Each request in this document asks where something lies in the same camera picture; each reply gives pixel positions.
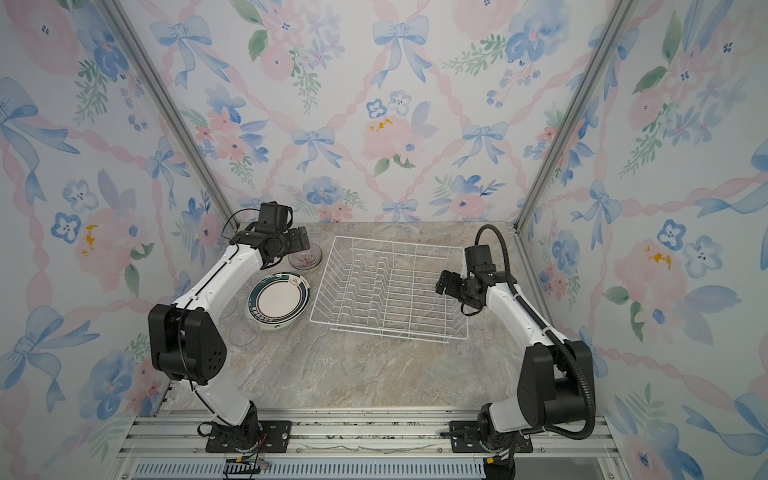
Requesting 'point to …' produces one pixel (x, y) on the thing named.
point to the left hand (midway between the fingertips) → (292, 236)
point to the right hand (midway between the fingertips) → (449, 287)
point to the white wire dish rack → (388, 288)
